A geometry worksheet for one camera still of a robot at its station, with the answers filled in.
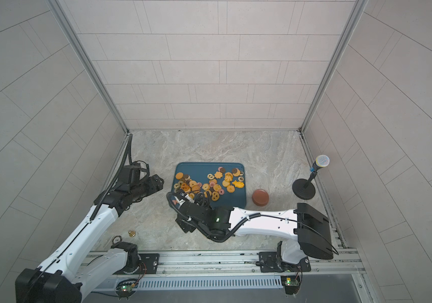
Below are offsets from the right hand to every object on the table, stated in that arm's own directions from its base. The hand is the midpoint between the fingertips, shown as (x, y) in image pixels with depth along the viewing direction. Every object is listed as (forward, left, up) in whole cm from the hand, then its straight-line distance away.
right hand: (186, 213), depth 73 cm
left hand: (+15, +12, +1) cm, 19 cm away
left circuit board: (-22, +21, -8) cm, 31 cm away
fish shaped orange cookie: (+17, -23, -10) cm, 30 cm away
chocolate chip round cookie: (+17, +4, -9) cm, 19 cm away
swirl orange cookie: (+21, -18, -9) cm, 29 cm away
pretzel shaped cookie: (+11, -11, -9) cm, 18 cm away
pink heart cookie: (+14, -14, -11) cm, 22 cm away
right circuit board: (-24, -38, -13) cm, 47 cm away
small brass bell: (-4, +24, -9) cm, 26 cm away
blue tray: (+19, -16, -11) cm, 27 cm away
